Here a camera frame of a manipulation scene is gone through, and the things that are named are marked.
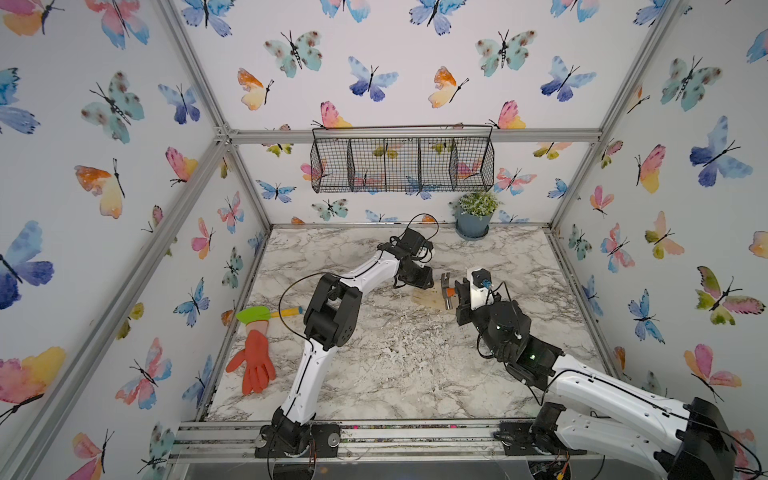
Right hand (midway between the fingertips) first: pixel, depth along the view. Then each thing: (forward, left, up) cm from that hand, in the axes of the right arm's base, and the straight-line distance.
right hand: (465, 278), depth 73 cm
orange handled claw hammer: (+4, +2, -12) cm, 13 cm away
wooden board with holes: (+8, +6, -23) cm, 25 cm away
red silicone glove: (-14, +56, -23) cm, 62 cm away
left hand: (+14, +7, -22) cm, 27 cm away
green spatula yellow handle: (+2, +60, -26) cm, 65 cm away
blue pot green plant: (+38, -9, -14) cm, 42 cm away
